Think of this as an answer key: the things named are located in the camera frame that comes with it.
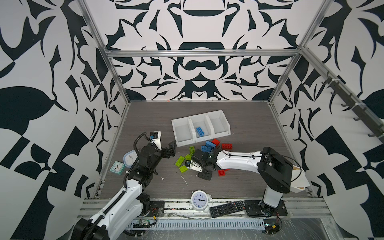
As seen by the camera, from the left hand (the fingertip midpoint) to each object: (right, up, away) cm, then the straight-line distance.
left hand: (167, 138), depth 80 cm
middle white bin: (+20, +8, +27) cm, 34 cm away
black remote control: (+30, -33, -7) cm, 45 cm away
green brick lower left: (+8, -18, +5) cm, 20 cm away
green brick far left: (+6, -15, +9) cm, 18 cm away
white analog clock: (+17, -30, -6) cm, 35 cm away
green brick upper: (+13, -5, -8) cm, 16 cm away
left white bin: (+7, +2, +22) cm, 23 cm away
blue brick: (+18, +1, +21) cm, 28 cm away
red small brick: (+28, -5, +15) cm, 32 cm away
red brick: (+35, -7, +14) cm, 38 cm away
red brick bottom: (+30, -20, +5) cm, 36 cm away
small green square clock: (-29, -17, +5) cm, 34 cm away
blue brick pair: (+22, -9, +14) cm, 27 cm away
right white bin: (+32, +7, +27) cm, 42 cm away
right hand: (+19, -20, +6) cm, 28 cm away
